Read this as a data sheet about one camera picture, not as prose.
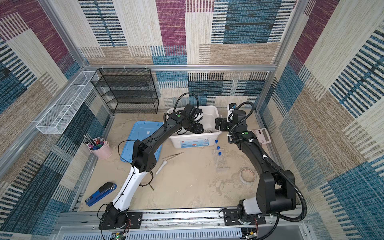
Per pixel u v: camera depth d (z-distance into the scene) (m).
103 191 0.81
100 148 0.88
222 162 0.92
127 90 1.10
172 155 0.97
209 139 0.92
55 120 0.70
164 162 0.91
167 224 0.73
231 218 0.73
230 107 0.75
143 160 0.62
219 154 0.79
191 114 0.81
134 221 0.73
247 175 0.88
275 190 0.42
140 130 1.09
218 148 0.81
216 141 0.85
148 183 0.75
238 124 0.64
